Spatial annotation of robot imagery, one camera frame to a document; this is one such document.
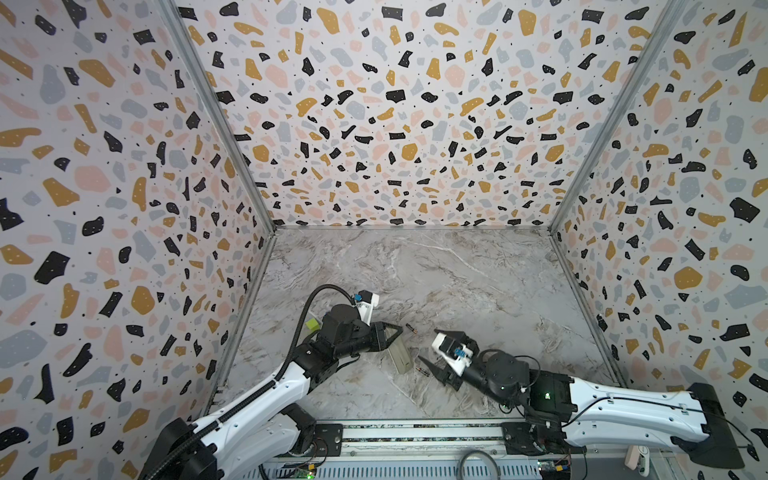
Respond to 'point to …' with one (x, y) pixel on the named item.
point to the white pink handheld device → (638, 458)
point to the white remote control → (400, 355)
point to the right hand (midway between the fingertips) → (427, 341)
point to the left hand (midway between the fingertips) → (402, 327)
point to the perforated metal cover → (411, 470)
